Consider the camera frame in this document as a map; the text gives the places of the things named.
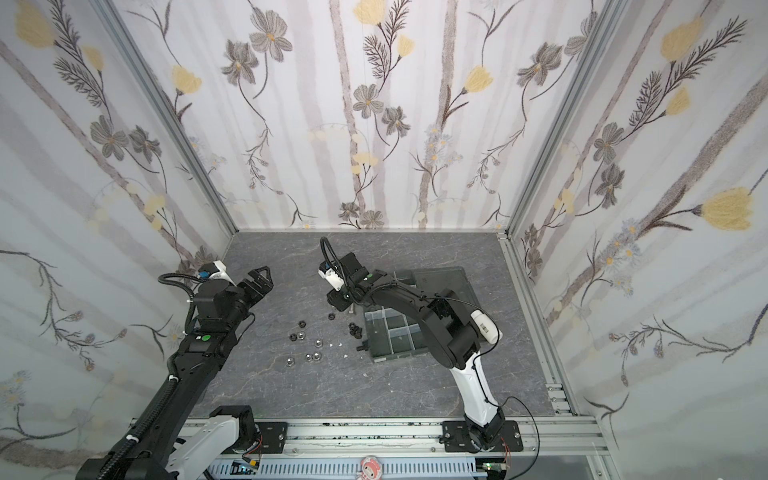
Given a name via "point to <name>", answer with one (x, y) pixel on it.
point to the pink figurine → (370, 468)
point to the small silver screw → (345, 355)
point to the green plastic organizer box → (392, 333)
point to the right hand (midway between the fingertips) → (335, 289)
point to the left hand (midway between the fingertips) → (262, 273)
